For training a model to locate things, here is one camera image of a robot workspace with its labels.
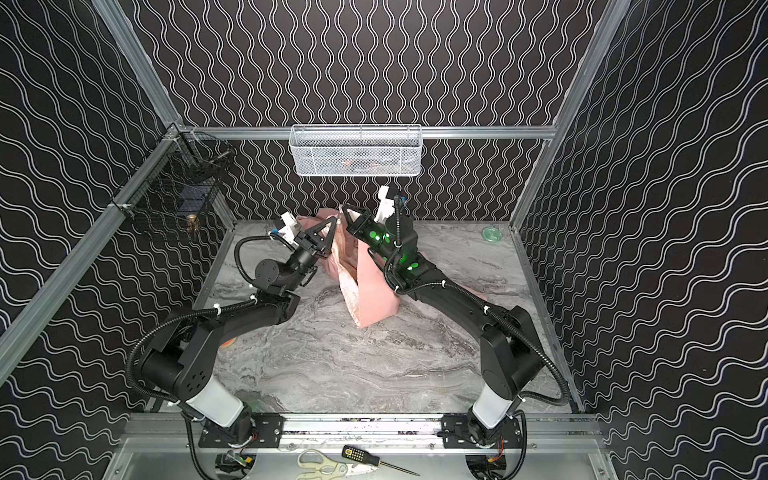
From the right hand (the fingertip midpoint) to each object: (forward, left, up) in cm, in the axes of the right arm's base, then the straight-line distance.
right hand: (340, 208), depth 72 cm
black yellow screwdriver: (-46, -6, -36) cm, 58 cm away
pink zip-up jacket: (-7, -1, -14) cm, 15 cm away
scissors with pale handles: (-48, +5, -36) cm, 61 cm away
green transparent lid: (+27, -50, -37) cm, 68 cm away
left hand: (-5, -1, +1) cm, 5 cm away
